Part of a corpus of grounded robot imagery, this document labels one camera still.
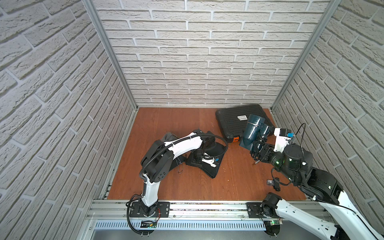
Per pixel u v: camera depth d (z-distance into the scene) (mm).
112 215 728
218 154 760
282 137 519
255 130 619
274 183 812
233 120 1029
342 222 401
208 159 743
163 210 728
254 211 736
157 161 488
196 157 746
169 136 869
